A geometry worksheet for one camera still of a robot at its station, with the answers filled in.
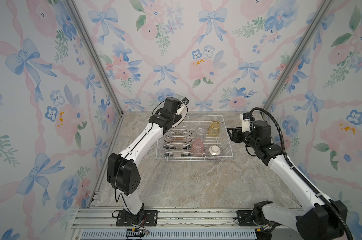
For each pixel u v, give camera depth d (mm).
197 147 883
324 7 690
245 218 727
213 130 1015
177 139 977
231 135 727
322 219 385
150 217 748
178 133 977
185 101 719
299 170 469
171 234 703
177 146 965
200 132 950
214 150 904
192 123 1139
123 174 450
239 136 690
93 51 841
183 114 952
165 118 625
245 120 686
